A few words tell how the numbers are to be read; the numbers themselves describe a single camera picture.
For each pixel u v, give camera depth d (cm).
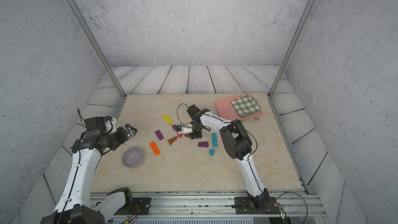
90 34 88
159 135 99
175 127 102
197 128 86
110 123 64
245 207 71
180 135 99
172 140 95
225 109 111
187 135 91
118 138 68
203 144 95
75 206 39
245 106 112
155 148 94
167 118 107
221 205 74
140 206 71
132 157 88
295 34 88
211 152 90
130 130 70
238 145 57
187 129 87
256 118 107
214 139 97
